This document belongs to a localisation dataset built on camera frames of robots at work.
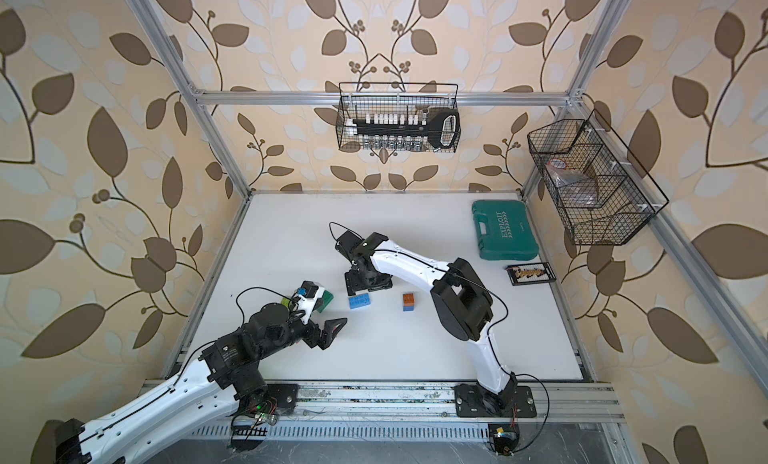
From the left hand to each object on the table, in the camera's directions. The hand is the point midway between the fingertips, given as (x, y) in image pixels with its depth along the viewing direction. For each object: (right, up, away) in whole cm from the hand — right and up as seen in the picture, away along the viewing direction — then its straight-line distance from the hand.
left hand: (333, 311), depth 75 cm
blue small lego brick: (+20, -3, +14) cm, 24 cm away
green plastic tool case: (+54, +20, +27) cm, 63 cm away
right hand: (+7, +2, +14) cm, 16 cm away
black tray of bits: (+60, +6, +21) cm, 64 cm away
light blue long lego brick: (+4, -2, +16) cm, 17 cm away
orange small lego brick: (+20, 0, +12) cm, 23 cm away
